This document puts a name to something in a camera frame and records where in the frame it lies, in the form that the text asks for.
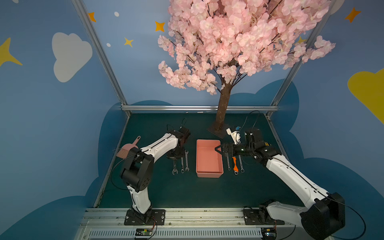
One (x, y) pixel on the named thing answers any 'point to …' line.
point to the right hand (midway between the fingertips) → (222, 146)
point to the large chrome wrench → (174, 169)
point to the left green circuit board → (143, 232)
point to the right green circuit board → (268, 233)
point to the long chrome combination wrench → (242, 170)
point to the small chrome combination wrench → (229, 168)
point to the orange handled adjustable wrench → (235, 169)
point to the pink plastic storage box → (209, 161)
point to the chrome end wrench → (187, 165)
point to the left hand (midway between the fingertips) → (177, 155)
